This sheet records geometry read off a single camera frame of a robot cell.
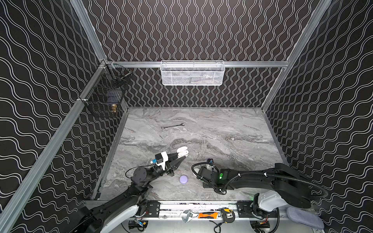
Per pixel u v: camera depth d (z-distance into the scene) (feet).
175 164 2.06
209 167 2.56
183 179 2.75
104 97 3.03
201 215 2.39
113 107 2.70
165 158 1.88
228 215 2.32
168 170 2.02
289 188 1.41
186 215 2.40
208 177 2.09
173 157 2.09
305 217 2.31
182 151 2.15
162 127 3.55
